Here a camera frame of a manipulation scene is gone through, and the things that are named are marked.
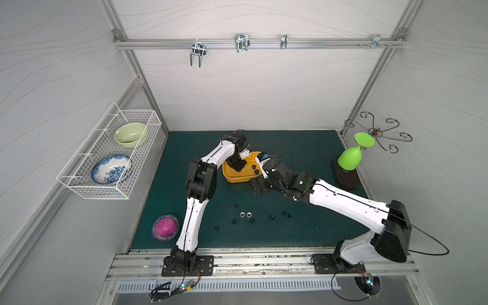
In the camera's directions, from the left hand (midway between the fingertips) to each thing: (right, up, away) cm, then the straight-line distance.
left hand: (238, 167), depth 102 cm
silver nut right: (+6, -20, -16) cm, 26 cm away
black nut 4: (+16, -22, -16) cm, 32 cm away
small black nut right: (+25, -21, -14) cm, 35 cm away
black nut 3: (-1, -23, -16) cm, 28 cm away
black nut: (0, -18, -11) cm, 21 cm away
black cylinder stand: (+56, -5, -7) cm, 57 cm away
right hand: (+10, -1, -25) cm, 26 cm away
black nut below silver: (+7, -23, -17) cm, 29 cm away
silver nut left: (+3, -20, -16) cm, 26 cm away
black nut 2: (-9, -26, -18) cm, 33 cm away
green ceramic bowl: (-41, +15, -30) cm, 53 cm away
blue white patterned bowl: (-41, +3, -38) cm, 56 cm away
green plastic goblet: (+50, +6, -22) cm, 55 cm away
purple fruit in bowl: (-29, -23, -25) cm, 45 cm away
